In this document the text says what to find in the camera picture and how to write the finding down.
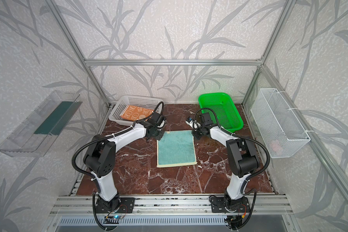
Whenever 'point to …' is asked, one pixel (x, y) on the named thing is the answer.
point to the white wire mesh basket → (281, 130)
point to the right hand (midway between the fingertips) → (195, 126)
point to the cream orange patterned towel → (133, 112)
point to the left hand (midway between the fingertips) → (159, 129)
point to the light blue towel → (176, 148)
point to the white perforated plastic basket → (123, 101)
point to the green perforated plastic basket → (227, 114)
